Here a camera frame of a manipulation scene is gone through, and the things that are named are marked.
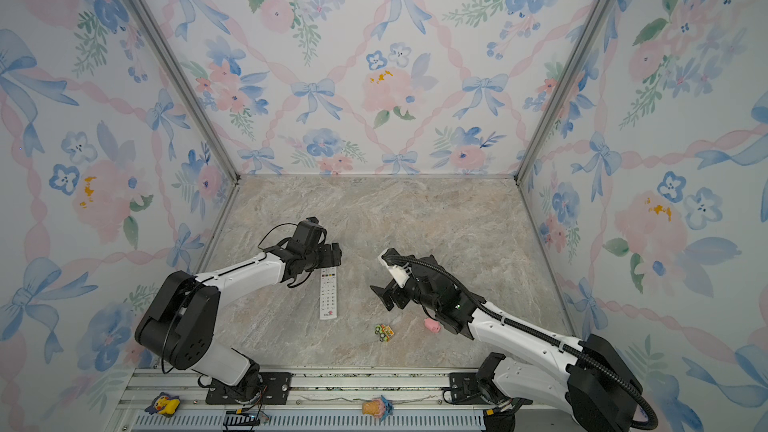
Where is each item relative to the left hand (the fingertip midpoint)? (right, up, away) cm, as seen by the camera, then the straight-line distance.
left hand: (331, 251), depth 92 cm
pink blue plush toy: (+15, -33, -23) cm, 43 cm away
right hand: (+17, -3, -14) cm, 22 cm away
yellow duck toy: (-35, -32, -23) cm, 53 cm away
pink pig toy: (+30, -19, -10) cm, 37 cm away
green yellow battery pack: (+17, -20, -11) cm, 28 cm away
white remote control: (0, -12, -4) cm, 13 cm away
